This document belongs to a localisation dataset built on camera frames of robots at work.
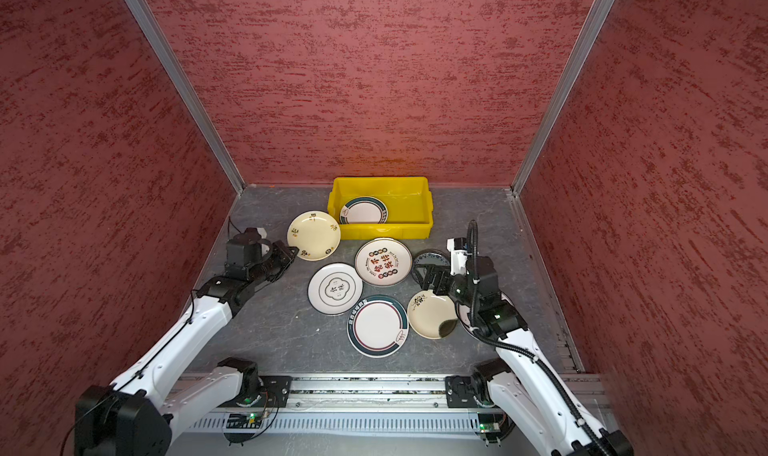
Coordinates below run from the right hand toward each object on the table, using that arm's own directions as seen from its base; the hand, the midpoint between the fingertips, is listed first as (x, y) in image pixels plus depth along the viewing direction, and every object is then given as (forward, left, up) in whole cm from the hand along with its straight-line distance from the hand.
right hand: (422, 274), depth 77 cm
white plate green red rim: (+36, +18, -15) cm, 43 cm away
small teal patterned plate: (+16, -5, -17) cm, 23 cm away
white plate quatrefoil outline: (+5, +26, -16) cm, 31 cm away
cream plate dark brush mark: (-5, -4, -17) cm, 18 cm away
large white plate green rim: (-7, +13, -17) cm, 22 cm away
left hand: (+8, +34, 0) cm, 35 cm away
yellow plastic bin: (+42, +1, -16) cm, 45 cm away
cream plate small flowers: (+14, +30, +1) cm, 33 cm away
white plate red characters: (+13, +11, -16) cm, 23 cm away
